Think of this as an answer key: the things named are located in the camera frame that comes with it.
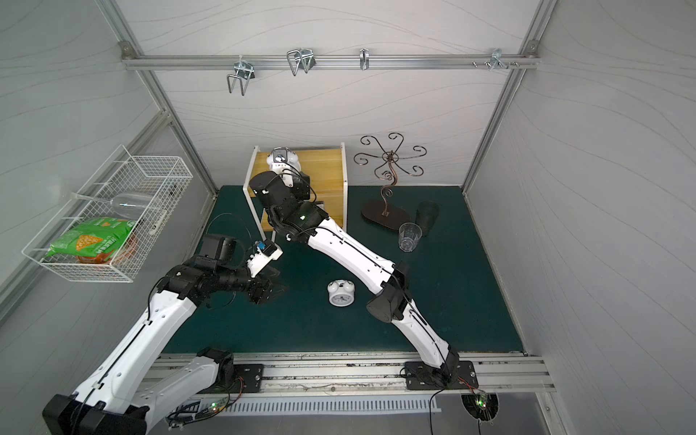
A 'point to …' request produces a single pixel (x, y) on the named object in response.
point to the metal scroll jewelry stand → (394, 216)
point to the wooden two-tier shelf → (328, 183)
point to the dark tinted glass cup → (427, 215)
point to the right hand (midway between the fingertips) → (283, 174)
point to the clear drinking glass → (410, 233)
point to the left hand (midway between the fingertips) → (281, 281)
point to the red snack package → (95, 259)
